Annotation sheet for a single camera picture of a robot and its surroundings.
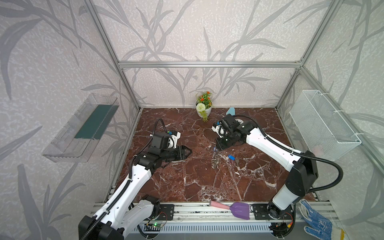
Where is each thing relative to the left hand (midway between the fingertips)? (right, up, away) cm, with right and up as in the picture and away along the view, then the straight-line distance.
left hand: (191, 148), depth 75 cm
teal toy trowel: (+29, +22, +45) cm, 58 cm away
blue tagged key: (+27, -11, +17) cm, 33 cm away
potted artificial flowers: (+7, +25, +28) cm, 38 cm away
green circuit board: (-16, -36, -4) cm, 40 cm away
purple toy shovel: (+25, -31, -1) cm, 40 cm away
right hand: (+13, +2, +7) cm, 15 cm away
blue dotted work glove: (+62, -36, -5) cm, 72 cm away
